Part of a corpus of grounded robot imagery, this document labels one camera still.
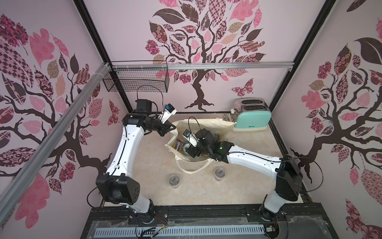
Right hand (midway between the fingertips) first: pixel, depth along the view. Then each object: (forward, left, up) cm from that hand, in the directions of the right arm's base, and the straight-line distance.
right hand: (190, 139), depth 80 cm
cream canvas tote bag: (+1, +8, -9) cm, 12 cm away
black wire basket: (+40, +34, +15) cm, 55 cm away
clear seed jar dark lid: (-14, -16, -15) cm, 26 cm away
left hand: (+1, +9, +7) cm, 12 cm away
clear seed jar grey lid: (-18, +10, -14) cm, 25 cm away
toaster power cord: (+32, -30, -17) cm, 47 cm away
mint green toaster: (+22, -42, -4) cm, 47 cm away
